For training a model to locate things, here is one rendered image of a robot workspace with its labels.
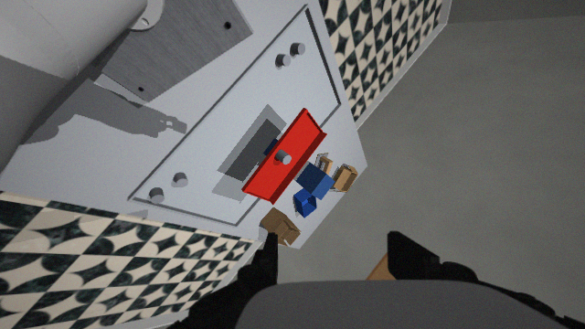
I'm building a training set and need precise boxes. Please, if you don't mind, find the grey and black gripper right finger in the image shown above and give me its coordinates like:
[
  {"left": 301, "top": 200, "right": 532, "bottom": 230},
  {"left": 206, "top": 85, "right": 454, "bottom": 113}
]
[{"left": 388, "top": 231, "right": 585, "bottom": 329}]

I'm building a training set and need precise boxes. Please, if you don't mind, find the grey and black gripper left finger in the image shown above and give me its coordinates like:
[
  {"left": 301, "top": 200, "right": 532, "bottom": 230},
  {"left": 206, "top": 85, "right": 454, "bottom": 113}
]
[{"left": 166, "top": 232, "right": 278, "bottom": 329}]

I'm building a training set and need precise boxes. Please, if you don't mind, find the grey cylinder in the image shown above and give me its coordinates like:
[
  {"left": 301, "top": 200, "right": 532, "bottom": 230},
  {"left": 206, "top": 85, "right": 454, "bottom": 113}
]
[
  {"left": 150, "top": 187, "right": 165, "bottom": 204},
  {"left": 276, "top": 54, "right": 291, "bottom": 66},
  {"left": 275, "top": 150, "right": 292, "bottom": 165},
  {"left": 174, "top": 172, "right": 188, "bottom": 187},
  {"left": 291, "top": 43, "right": 305, "bottom": 55}
]

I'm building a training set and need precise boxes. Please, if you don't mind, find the blue open bin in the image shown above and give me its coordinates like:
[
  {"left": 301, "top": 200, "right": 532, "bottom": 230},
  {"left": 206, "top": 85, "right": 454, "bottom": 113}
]
[{"left": 293, "top": 188, "right": 317, "bottom": 218}]

